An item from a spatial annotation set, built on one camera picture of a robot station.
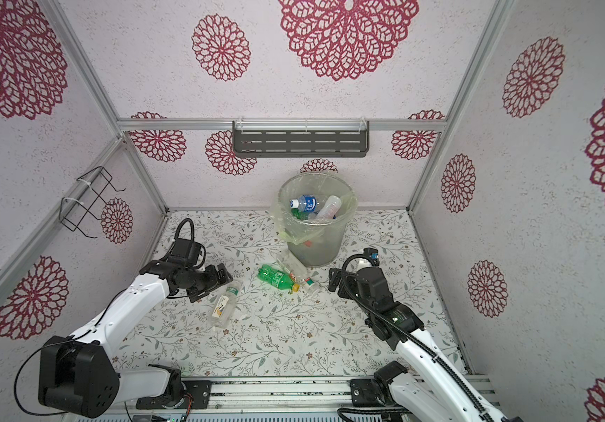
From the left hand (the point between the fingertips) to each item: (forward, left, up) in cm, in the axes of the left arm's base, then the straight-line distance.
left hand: (222, 288), depth 84 cm
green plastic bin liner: (+13, -25, +12) cm, 30 cm away
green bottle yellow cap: (+9, -15, -9) cm, 19 cm away
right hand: (0, -38, +10) cm, 39 cm away
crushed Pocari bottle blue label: (+27, -28, +11) cm, 40 cm away
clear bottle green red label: (+10, -25, -9) cm, 28 cm away
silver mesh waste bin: (+26, -30, +7) cm, 40 cm away
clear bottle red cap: (+25, -37, +11) cm, 46 cm away
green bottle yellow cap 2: (+25, -26, +7) cm, 37 cm away
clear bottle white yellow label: (-4, 0, -5) cm, 6 cm away
